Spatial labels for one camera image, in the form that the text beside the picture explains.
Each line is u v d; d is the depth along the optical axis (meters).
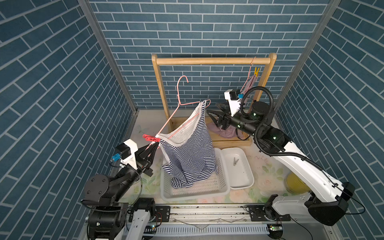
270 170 0.89
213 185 0.83
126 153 0.38
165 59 0.63
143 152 0.45
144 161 0.43
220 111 0.54
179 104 0.51
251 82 0.82
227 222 0.72
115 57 0.91
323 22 0.75
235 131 0.56
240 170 0.89
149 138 0.48
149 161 0.48
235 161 0.92
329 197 0.39
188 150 0.71
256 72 0.81
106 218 0.38
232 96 0.48
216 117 0.53
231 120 0.54
